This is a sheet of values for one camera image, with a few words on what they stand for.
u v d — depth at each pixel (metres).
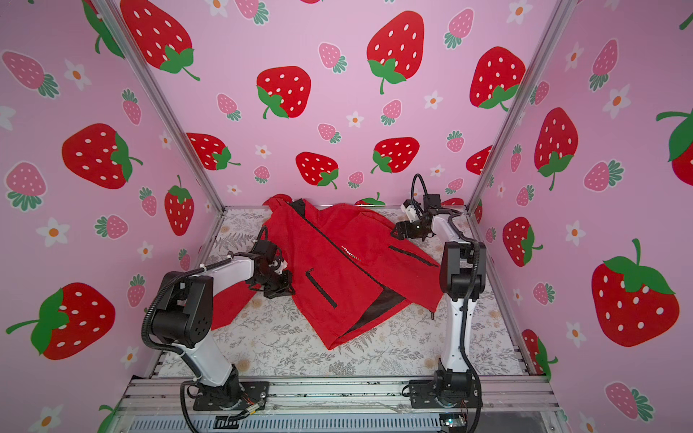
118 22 0.69
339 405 0.73
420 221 0.95
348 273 0.99
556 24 0.71
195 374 0.57
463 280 0.61
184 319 0.49
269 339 0.85
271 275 0.81
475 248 0.53
